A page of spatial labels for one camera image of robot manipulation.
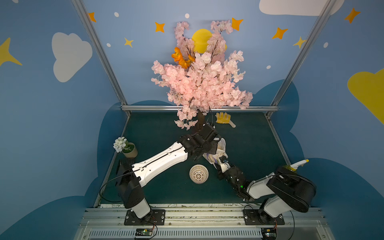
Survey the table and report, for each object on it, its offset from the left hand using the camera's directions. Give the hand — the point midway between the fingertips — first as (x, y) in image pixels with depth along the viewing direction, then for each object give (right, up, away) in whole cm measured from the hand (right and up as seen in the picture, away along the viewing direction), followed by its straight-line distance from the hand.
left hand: (214, 142), depth 77 cm
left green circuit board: (-35, -43, -5) cm, 56 cm away
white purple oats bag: (+3, -4, -2) cm, 5 cm away
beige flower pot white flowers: (-52, -6, +16) cm, 55 cm away
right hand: (+5, -12, +12) cm, 18 cm away
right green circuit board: (+26, -44, -5) cm, 52 cm away
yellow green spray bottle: (+42, -13, 0) cm, 44 cm away
